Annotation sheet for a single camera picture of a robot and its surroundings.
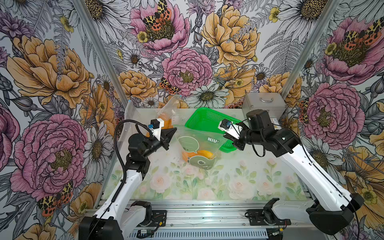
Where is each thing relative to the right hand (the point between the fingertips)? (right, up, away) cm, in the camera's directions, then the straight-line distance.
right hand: (228, 136), depth 69 cm
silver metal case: (+40, +22, +39) cm, 60 cm away
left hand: (-24, +2, +5) cm, 25 cm away
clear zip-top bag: (-33, +12, +36) cm, 50 cm away
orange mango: (-34, +5, +34) cm, 48 cm away
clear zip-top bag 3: (-13, -6, +7) cm, 16 cm away
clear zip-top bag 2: (-64, +10, +49) cm, 81 cm away
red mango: (-20, -11, +13) cm, 27 cm away
